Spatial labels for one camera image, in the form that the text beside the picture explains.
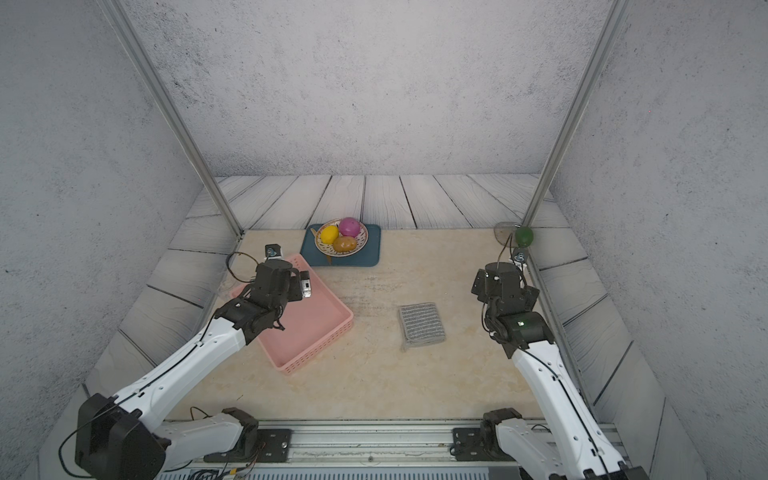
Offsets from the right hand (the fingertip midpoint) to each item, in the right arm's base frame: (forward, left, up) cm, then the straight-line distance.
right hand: (505, 278), depth 75 cm
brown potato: (+30, +46, -19) cm, 58 cm away
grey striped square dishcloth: (0, +20, -24) cm, 31 cm away
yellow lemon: (+35, +53, -20) cm, 67 cm away
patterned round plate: (+31, +54, -24) cm, 66 cm away
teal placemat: (+28, +38, -24) cm, 52 cm away
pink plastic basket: (-3, +52, -19) cm, 56 cm away
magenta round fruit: (+38, +46, -18) cm, 62 cm away
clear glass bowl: (+42, -16, -27) cm, 52 cm away
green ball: (+36, -21, -23) cm, 48 cm away
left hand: (+4, +55, -4) cm, 55 cm away
